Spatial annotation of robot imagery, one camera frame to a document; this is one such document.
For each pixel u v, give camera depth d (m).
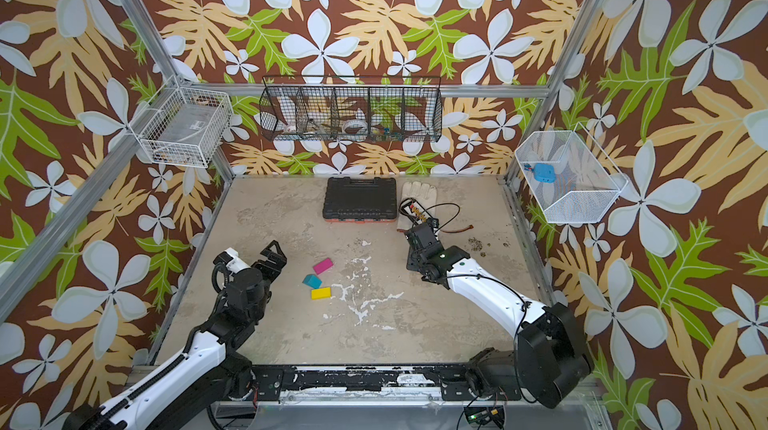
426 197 1.12
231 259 0.70
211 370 0.56
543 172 0.86
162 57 0.85
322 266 0.97
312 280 0.90
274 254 0.75
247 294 0.60
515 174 1.22
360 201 1.08
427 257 0.64
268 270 0.73
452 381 0.69
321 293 0.89
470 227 1.05
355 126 0.99
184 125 0.86
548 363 0.41
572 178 0.83
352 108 0.97
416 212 1.05
